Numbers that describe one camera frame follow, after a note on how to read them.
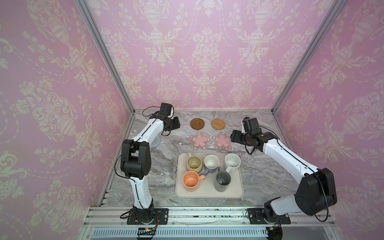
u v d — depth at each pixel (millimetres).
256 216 729
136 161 514
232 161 919
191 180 849
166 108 760
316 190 420
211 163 910
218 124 1126
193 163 914
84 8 699
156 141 1029
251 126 660
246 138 716
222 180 835
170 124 829
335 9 687
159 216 744
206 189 835
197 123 1126
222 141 1034
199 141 1038
